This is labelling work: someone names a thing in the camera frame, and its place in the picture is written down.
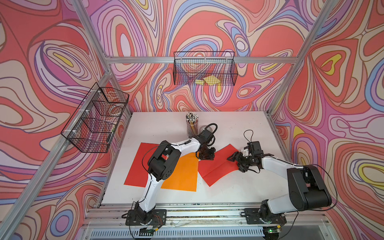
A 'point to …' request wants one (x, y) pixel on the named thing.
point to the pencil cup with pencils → (192, 124)
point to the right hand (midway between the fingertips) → (230, 165)
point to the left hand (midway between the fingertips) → (216, 159)
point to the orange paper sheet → (185, 176)
